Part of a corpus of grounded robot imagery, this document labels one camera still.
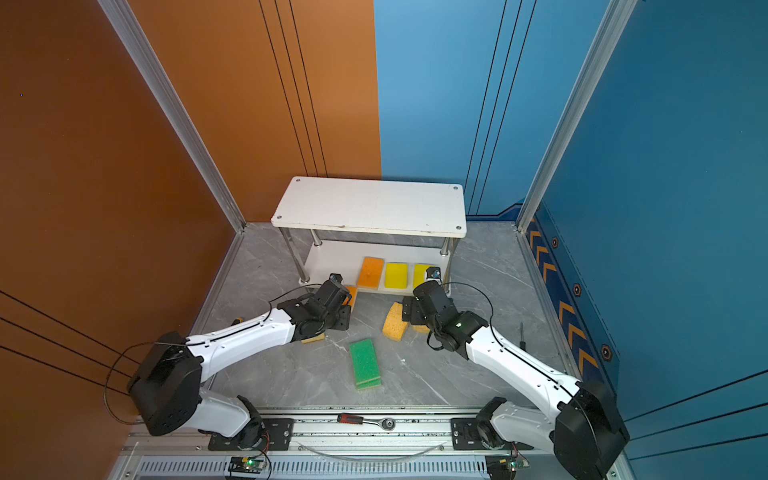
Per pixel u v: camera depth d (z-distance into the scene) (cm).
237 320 92
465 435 72
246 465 71
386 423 74
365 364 81
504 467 70
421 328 89
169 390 43
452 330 57
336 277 78
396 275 97
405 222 73
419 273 97
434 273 71
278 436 74
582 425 39
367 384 80
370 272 96
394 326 89
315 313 65
